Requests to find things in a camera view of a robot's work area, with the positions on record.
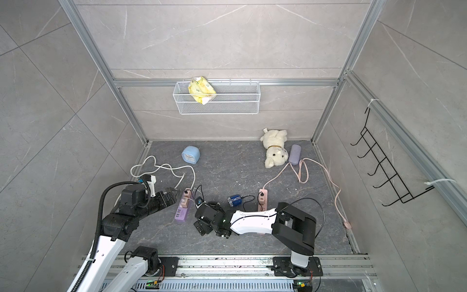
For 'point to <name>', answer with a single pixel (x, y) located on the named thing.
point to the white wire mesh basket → (232, 98)
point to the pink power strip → (262, 199)
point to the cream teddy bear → (274, 140)
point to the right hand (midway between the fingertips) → (205, 218)
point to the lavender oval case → (294, 157)
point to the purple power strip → (181, 212)
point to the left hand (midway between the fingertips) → (173, 192)
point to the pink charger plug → (185, 202)
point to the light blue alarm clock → (191, 154)
